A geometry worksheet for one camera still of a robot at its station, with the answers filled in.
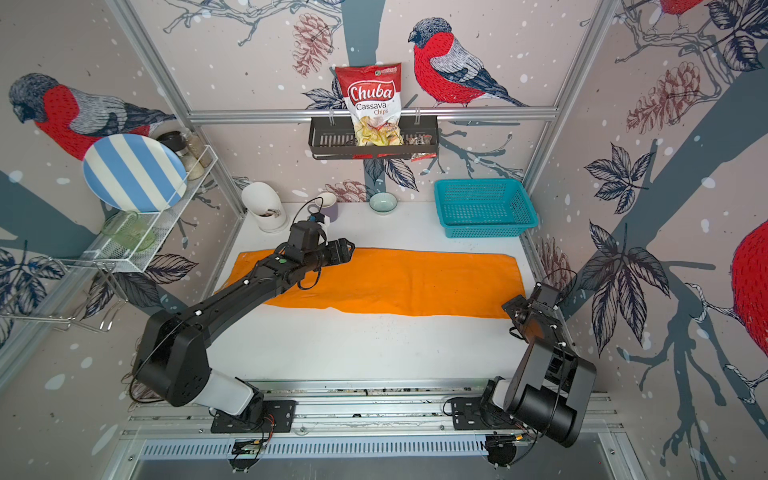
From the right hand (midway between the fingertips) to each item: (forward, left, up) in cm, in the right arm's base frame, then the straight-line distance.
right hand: (517, 308), depth 91 cm
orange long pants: (+9, +12, -1) cm, 15 cm away
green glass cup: (0, +102, +33) cm, 108 cm away
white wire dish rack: (-7, +102, +34) cm, 108 cm away
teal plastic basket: (+46, +2, -2) cm, 46 cm away
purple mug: (+36, +64, +8) cm, 74 cm away
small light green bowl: (+44, +45, +3) cm, 62 cm away
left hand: (+10, +51, +19) cm, 56 cm away
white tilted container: (+35, +89, +10) cm, 97 cm away
